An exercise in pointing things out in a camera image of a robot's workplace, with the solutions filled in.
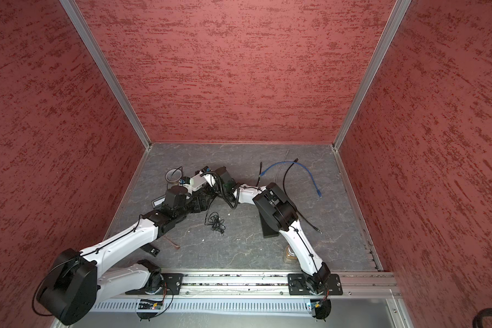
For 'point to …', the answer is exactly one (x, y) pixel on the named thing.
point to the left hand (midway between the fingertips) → (203, 201)
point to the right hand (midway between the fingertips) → (204, 188)
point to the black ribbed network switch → (268, 232)
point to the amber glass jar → (289, 256)
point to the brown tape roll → (173, 175)
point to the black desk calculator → (158, 201)
